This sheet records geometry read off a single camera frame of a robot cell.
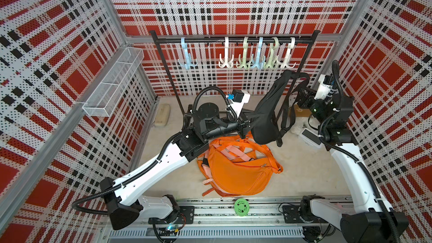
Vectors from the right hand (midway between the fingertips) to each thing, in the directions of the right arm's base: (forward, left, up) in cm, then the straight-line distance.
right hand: (301, 87), depth 69 cm
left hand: (-18, +18, +4) cm, 26 cm away
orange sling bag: (-20, +29, -35) cm, 50 cm away
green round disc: (-38, +25, -35) cm, 57 cm away
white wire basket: (+13, +100, -18) cm, 102 cm away
